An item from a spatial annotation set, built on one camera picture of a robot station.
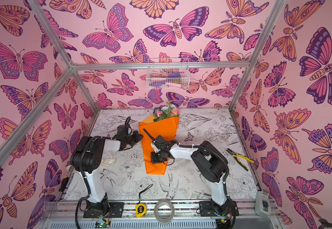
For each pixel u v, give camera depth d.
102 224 0.72
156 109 1.13
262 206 0.70
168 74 0.96
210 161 0.51
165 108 1.13
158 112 1.10
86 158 0.52
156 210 0.71
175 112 1.13
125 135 0.84
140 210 0.72
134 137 0.92
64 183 0.86
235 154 0.93
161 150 0.73
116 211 0.74
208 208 0.73
